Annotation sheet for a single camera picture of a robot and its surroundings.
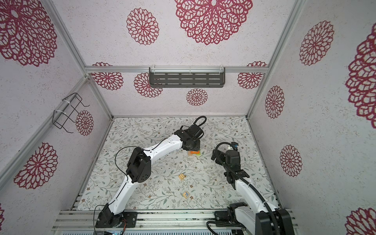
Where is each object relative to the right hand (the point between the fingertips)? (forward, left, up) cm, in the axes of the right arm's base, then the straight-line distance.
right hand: (220, 151), depth 87 cm
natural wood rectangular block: (+5, +18, -12) cm, 22 cm away
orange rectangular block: (+5, +15, -9) cm, 18 cm away
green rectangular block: (+4, +12, -11) cm, 17 cm away
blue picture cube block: (-22, +19, -11) cm, 31 cm away
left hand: (+5, +15, -5) cm, 16 cm away
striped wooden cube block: (-12, +23, -10) cm, 28 cm away
